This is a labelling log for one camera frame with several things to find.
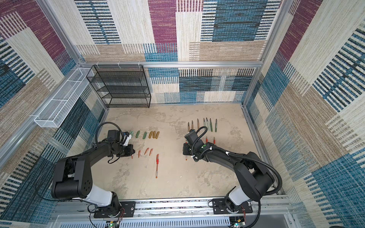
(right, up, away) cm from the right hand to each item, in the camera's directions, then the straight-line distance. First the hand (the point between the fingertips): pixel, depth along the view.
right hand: (186, 150), depth 89 cm
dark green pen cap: (-34, +9, +13) cm, 38 cm away
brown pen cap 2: (-20, +8, +13) cm, 25 cm away
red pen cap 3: (-23, -2, +5) cm, 23 cm away
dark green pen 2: (+22, +13, +16) cm, 30 cm away
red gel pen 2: (-18, -9, 0) cm, 20 cm away
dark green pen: (+19, +15, +19) cm, 31 cm away
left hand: (-34, 0, +4) cm, 34 cm away
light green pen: (+14, +15, +19) cm, 28 cm away
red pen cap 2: (-26, -1, +7) cm, 27 cm away
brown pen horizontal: (+5, +15, +19) cm, 24 cm away
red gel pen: (0, -5, -3) cm, 6 cm away
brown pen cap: (-25, +8, +13) cm, 30 cm away
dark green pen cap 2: (-29, +8, +13) cm, 33 cm away
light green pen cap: (-39, +10, +13) cm, 42 cm away
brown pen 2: (+9, +15, +19) cm, 26 cm away
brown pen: (+2, +13, +17) cm, 21 cm away
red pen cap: (-34, -4, +2) cm, 34 cm away
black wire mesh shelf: (-49, +44, +20) cm, 69 cm away
